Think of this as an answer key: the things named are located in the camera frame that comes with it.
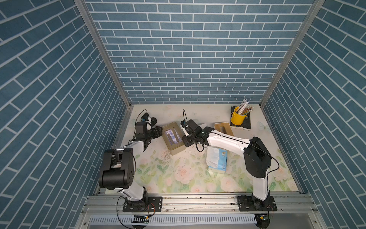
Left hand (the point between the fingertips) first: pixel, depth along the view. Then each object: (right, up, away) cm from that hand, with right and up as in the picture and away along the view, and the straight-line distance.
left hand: (161, 129), depth 95 cm
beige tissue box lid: (+7, +2, +1) cm, 8 cm away
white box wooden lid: (+44, 0, +6) cm, 45 cm away
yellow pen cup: (+54, +7, +7) cm, 55 cm away
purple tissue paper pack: (+7, -5, -2) cm, 9 cm away
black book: (+63, +3, +12) cm, 64 cm away
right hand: (+17, -7, -6) cm, 19 cm away
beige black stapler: (-14, +9, +10) cm, 20 cm away
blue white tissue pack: (+35, -18, -10) cm, 41 cm away
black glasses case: (-8, +5, +11) cm, 14 cm away
